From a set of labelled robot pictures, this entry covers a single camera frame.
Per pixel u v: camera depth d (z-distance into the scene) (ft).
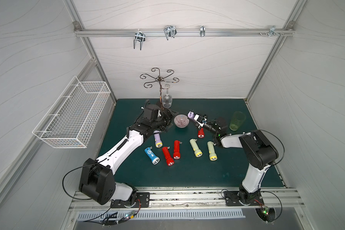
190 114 2.68
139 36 2.57
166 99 3.01
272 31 2.51
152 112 1.99
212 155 2.82
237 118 3.05
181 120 3.43
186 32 2.57
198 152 2.88
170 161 2.79
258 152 1.66
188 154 2.97
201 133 3.14
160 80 2.96
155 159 2.76
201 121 2.42
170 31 2.51
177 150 2.94
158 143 3.02
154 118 2.05
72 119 2.27
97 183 1.33
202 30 2.57
